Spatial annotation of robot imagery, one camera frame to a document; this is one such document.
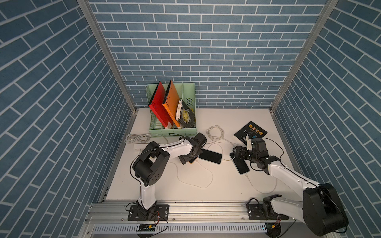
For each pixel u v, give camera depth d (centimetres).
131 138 100
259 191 81
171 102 91
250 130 106
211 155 94
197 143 71
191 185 82
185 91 105
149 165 49
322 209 41
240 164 91
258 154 68
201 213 74
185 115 98
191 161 90
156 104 85
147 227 72
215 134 105
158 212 72
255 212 74
